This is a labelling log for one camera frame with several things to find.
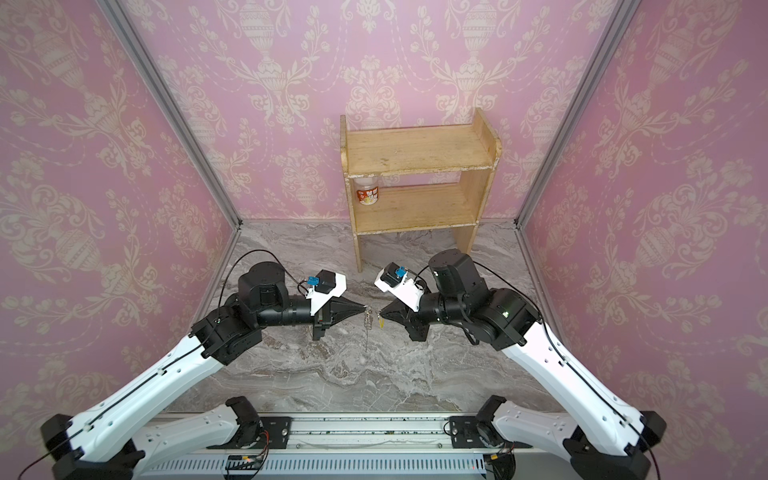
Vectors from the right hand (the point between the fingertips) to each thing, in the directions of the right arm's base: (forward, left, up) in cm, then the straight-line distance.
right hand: (386, 310), depth 61 cm
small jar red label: (+44, +5, -4) cm, 44 cm away
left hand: (-1, +5, +2) cm, 5 cm away
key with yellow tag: (-2, +1, -1) cm, 3 cm away
